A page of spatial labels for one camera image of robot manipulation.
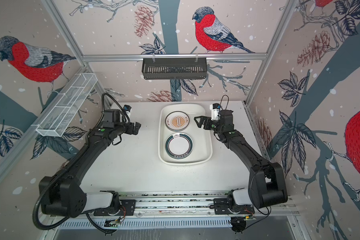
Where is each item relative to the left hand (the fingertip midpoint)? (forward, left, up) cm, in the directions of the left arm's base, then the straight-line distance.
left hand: (131, 122), depth 83 cm
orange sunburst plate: (+15, -25, -18) cm, 35 cm away
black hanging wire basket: (+44, -24, +7) cm, 50 cm away
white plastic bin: (-9, -42, -20) cm, 47 cm away
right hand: (+1, -40, 0) cm, 40 cm away
